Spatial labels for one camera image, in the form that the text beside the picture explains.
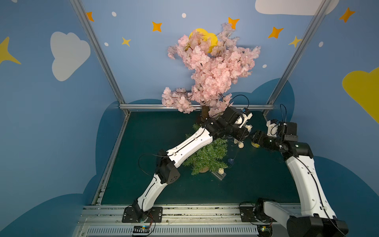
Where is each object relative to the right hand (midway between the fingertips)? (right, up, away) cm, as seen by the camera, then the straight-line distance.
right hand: (257, 136), depth 76 cm
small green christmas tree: (-26, -10, -5) cm, 28 cm away
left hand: (-6, +4, -3) cm, 7 cm away
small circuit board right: (+3, -48, -3) cm, 48 cm away
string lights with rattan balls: (-7, -5, +3) cm, 10 cm away
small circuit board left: (-60, -46, -3) cm, 76 cm away
